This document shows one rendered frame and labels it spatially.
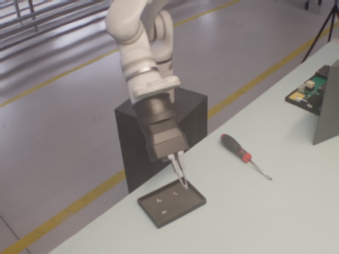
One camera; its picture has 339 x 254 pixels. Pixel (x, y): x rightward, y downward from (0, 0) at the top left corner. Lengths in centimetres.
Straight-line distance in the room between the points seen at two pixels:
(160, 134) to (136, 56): 16
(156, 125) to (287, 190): 30
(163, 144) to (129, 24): 24
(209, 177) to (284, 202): 16
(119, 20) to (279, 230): 50
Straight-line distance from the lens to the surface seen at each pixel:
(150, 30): 109
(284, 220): 70
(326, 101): 82
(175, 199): 72
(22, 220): 218
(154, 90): 65
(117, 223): 70
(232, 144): 81
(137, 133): 126
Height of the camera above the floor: 153
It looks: 37 degrees down
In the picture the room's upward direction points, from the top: 3 degrees counter-clockwise
